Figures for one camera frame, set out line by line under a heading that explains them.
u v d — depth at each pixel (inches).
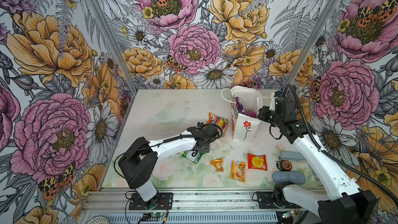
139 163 17.4
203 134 25.4
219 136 28.1
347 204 14.5
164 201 28.9
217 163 33.5
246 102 36.8
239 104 36.9
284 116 22.1
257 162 33.6
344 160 29.3
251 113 35.7
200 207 29.2
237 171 32.6
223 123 39.1
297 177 30.6
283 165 32.5
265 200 29.2
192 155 27.5
